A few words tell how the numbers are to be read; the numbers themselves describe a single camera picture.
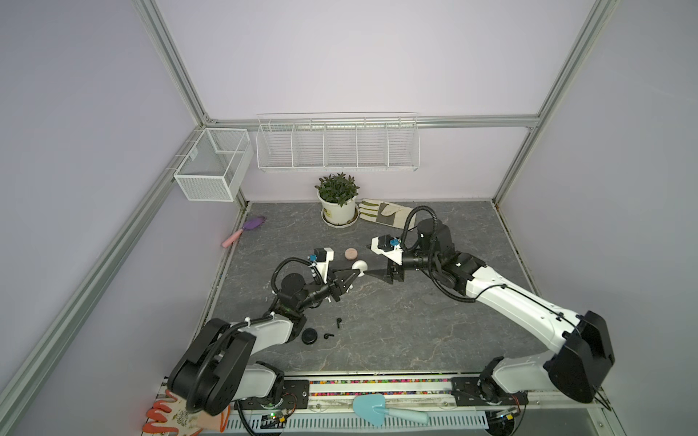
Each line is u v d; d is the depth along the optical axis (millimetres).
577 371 398
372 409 714
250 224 1140
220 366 427
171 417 695
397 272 630
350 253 1011
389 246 587
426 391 754
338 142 983
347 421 708
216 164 1020
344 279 773
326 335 844
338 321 870
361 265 771
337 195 1011
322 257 698
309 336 825
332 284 704
